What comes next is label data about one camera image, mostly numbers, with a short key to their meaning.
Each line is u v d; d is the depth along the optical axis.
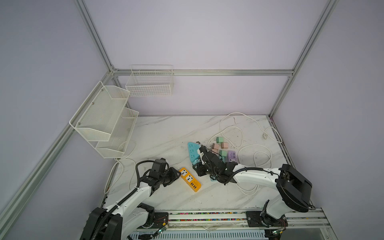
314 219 0.76
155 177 0.66
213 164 0.64
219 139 1.04
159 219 0.74
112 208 0.44
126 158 0.96
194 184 0.82
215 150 0.98
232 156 0.95
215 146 1.01
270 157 0.96
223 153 0.96
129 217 0.54
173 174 0.76
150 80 0.95
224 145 1.01
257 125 1.15
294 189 0.44
